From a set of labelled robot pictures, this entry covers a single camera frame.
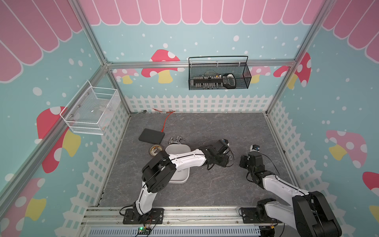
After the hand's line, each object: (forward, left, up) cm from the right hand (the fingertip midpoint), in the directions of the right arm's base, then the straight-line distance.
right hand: (243, 156), depth 91 cm
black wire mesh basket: (+43, +14, +32) cm, 55 cm away
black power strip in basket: (+35, +10, +31) cm, 48 cm away
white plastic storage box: (-11, +39, -3) cm, 40 cm away
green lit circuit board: (-37, +56, -6) cm, 68 cm away
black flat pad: (+18, +62, -1) cm, 64 cm away
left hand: (-4, +12, +2) cm, 13 cm away
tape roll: (+8, +57, -2) cm, 58 cm away
